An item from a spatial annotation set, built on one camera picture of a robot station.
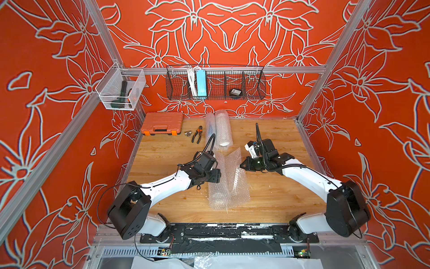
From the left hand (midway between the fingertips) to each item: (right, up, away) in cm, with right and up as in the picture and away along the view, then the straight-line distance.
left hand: (216, 173), depth 86 cm
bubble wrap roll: (+5, +20, +15) cm, 25 cm away
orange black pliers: (-11, +22, +25) cm, 35 cm away
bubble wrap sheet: (+8, -7, -4) cm, 12 cm away
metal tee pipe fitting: (-19, +21, +24) cm, 37 cm away
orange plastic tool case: (-37, +28, +27) cm, 53 cm away
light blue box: (-8, +47, +5) cm, 48 cm away
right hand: (+10, +4, -4) cm, 12 cm away
